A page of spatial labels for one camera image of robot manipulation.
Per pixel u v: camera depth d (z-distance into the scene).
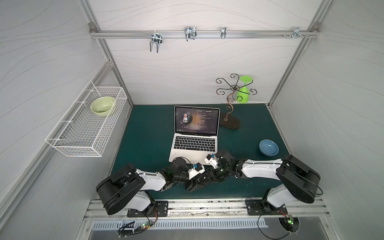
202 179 0.78
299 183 0.44
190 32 0.76
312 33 0.78
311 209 0.74
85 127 0.69
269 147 0.96
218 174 0.74
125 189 0.43
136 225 0.70
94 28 0.77
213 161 0.80
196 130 1.00
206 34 0.77
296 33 0.77
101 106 0.73
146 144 1.05
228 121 1.08
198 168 0.71
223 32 0.78
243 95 0.95
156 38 0.78
